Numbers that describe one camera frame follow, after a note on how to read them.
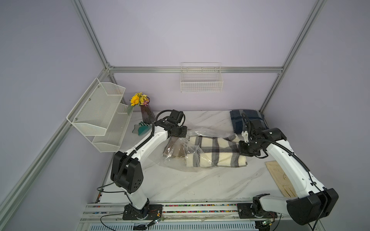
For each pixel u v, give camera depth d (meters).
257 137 0.51
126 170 0.45
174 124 0.62
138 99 0.93
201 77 0.95
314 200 0.38
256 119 1.11
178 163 0.86
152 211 0.74
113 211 0.75
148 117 1.08
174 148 0.88
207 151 0.82
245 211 0.73
